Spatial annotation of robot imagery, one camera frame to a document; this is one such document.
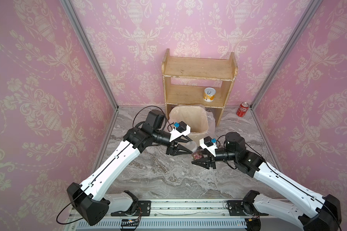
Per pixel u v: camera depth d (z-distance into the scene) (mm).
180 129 512
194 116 877
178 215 730
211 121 790
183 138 607
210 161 575
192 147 575
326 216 374
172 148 545
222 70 810
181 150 549
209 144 557
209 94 919
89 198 377
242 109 1087
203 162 636
